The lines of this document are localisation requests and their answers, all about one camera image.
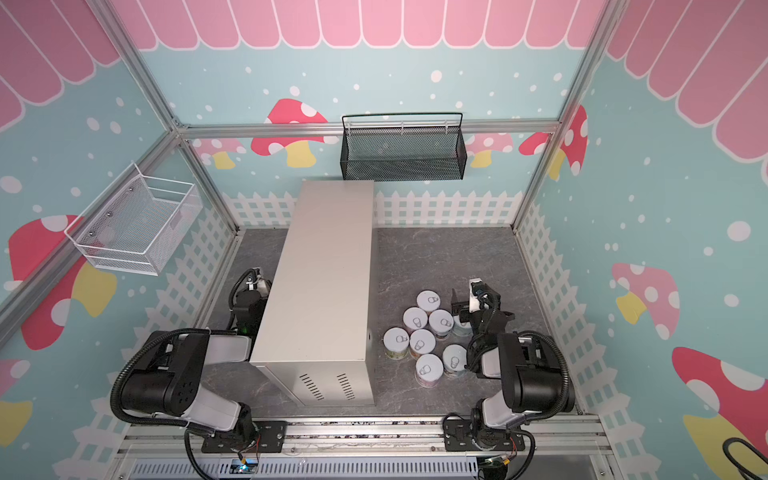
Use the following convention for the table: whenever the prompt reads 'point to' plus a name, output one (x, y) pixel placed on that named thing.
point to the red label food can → (422, 341)
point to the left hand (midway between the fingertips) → (271, 286)
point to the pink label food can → (429, 370)
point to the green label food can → (396, 342)
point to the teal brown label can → (441, 322)
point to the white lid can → (415, 318)
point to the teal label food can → (463, 329)
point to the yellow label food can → (428, 300)
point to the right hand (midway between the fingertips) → (470, 286)
